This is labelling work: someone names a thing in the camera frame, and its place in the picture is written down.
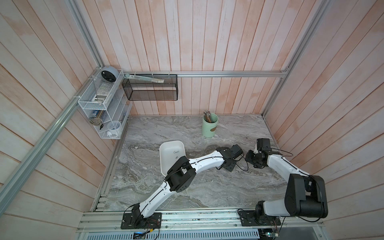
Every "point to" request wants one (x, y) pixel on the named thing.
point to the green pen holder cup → (209, 129)
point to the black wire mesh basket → (151, 87)
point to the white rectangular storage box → (170, 152)
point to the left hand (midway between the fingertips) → (227, 166)
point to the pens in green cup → (207, 116)
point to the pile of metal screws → (175, 152)
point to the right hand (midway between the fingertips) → (247, 156)
